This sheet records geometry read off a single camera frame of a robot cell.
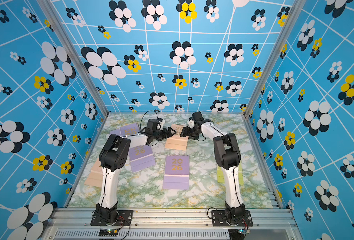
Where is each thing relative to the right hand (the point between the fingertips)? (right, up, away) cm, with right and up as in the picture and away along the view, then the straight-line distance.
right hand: (186, 135), depth 103 cm
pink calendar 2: (-7, -5, -1) cm, 9 cm away
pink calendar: (-55, -24, -15) cm, 62 cm away
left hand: (-8, +2, 0) cm, 8 cm away
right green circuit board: (+23, -43, -35) cm, 60 cm away
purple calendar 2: (-29, -14, -8) cm, 33 cm away
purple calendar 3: (-6, -22, -14) cm, 26 cm away
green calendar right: (+20, -23, -16) cm, 35 cm away
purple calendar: (-44, +3, +9) cm, 45 cm away
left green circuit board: (-39, -46, -31) cm, 68 cm away
